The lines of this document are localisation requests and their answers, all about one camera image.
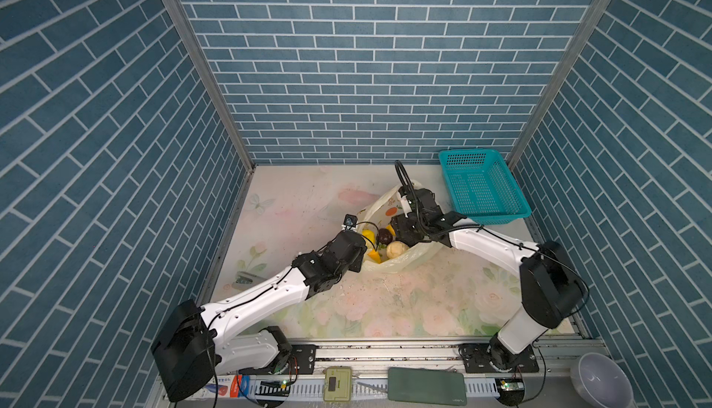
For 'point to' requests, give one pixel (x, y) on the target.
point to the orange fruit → (375, 256)
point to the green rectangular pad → (420, 385)
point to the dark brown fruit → (384, 235)
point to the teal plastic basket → (482, 186)
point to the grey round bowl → (602, 382)
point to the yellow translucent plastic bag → (377, 216)
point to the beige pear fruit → (396, 248)
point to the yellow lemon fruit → (370, 235)
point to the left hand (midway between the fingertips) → (357, 247)
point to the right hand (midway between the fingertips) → (397, 217)
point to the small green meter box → (337, 384)
